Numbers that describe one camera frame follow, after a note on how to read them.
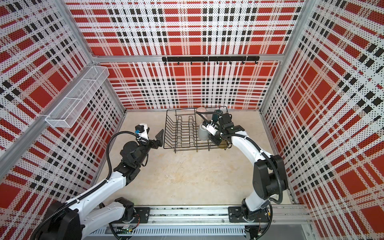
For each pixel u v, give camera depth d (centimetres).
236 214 74
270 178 44
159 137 72
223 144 80
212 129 78
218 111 102
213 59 89
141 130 64
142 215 74
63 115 68
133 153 59
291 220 72
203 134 83
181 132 101
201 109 104
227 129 64
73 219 39
